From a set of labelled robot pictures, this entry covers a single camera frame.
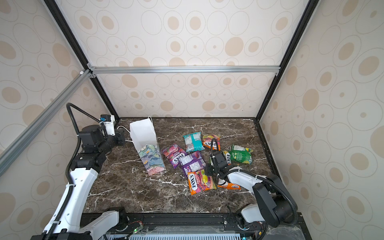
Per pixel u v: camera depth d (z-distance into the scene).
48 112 0.65
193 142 1.02
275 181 0.46
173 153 0.96
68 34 0.76
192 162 0.92
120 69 0.90
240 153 0.95
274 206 0.43
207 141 1.00
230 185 0.84
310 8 0.68
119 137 0.64
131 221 0.73
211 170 0.80
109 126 0.62
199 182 0.84
